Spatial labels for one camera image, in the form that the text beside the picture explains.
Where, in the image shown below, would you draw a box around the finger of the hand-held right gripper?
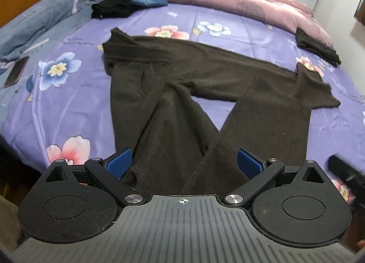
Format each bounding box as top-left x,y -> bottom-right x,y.
328,155 -> 365,195

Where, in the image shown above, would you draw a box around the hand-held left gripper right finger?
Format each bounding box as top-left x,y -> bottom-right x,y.
224,149 -> 329,207

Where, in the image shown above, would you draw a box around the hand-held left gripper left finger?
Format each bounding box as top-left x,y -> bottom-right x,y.
45,149 -> 145,207

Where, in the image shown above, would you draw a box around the dark brown pants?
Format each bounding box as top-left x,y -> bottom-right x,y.
102,27 -> 342,195

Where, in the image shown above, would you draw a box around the purple floral bed sheet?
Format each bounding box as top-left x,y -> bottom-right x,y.
0,2 -> 365,203

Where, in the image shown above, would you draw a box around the dark folded cloth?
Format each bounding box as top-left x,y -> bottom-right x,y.
295,27 -> 342,66

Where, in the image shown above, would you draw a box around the dark smartphone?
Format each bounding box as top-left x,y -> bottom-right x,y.
4,56 -> 30,87

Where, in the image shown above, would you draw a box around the black folded garment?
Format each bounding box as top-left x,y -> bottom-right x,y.
91,0 -> 134,20

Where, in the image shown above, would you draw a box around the light blue denim garment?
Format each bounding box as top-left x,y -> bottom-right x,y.
0,0 -> 109,62

